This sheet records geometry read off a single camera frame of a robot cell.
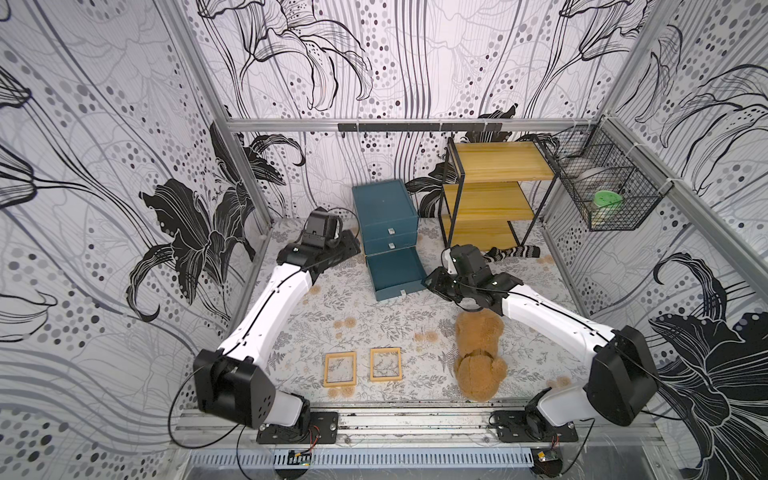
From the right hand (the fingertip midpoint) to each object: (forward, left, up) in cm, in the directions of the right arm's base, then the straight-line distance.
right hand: (425, 280), depth 83 cm
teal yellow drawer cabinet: (+20, +11, +3) cm, 23 cm away
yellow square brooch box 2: (-18, +11, -16) cm, 27 cm away
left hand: (+5, +19, +8) cm, 21 cm away
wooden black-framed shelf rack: (+30, -22, 0) cm, 37 cm away
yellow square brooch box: (-20, +24, -15) cm, 35 cm away
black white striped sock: (+20, -28, -14) cm, 37 cm away
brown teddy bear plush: (-22, -12, -7) cm, 26 cm away
